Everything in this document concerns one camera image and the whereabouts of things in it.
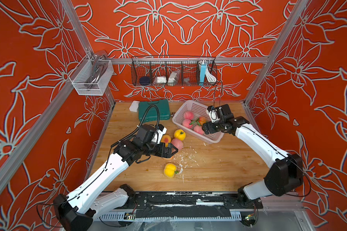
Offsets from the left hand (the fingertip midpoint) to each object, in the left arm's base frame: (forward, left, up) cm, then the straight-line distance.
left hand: (170, 147), depth 70 cm
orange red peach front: (+31, -20, -14) cm, 39 cm away
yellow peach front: (-5, 0, -16) cm, 17 cm away
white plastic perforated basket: (+41, -19, -14) cm, 47 cm away
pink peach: (+35, -11, -15) cm, 39 cm away
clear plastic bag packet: (+46, +1, +11) cm, 47 cm away
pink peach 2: (+27, -9, -14) cm, 32 cm away
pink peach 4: (+10, -3, -14) cm, 18 cm away
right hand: (+18, -20, -4) cm, 27 cm away
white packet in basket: (+39, +8, +13) cm, 42 cm away
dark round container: (+49, +22, +4) cm, 54 cm away
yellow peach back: (+17, -5, -14) cm, 23 cm away
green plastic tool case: (+38, +17, -19) cm, 46 cm away
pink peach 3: (+22, -18, -14) cm, 31 cm away
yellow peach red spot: (+13, +4, -14) cm, 20 cm away
